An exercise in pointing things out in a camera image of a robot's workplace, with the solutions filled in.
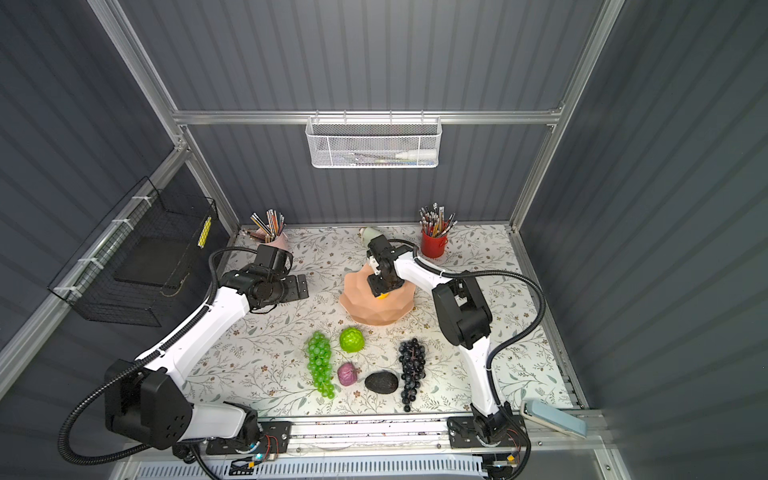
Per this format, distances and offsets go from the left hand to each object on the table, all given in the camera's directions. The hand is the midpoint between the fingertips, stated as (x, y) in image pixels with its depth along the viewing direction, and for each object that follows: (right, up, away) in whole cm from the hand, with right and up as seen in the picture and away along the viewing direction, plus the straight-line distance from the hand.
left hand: (291, 290), depth 84 cm
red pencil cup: (+44, +13, +20) cm, 50 cm away
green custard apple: (+17, -14, 0) cm, 23 cm away
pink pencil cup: (-11, +14, +21) cm, 28 cm away
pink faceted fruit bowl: (+20, -7, +12) cm, 24 cm away
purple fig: (+17, -22, -5) cm, 28 cm away
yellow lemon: (+26, -3, +7) cm, 27 cm away
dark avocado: (+26, -23, -7) cm, 36 cm away
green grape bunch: (+8, -18, -2) cm, 20 cm away
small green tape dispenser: (+19, +17, +25) cm, 36 cm away
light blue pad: (+68, -29, -12) cm, 75 cm away
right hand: (+26, -1, +15) cm, 30 cm away
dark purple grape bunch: (+34, -19, -3) cm, 39 cm away
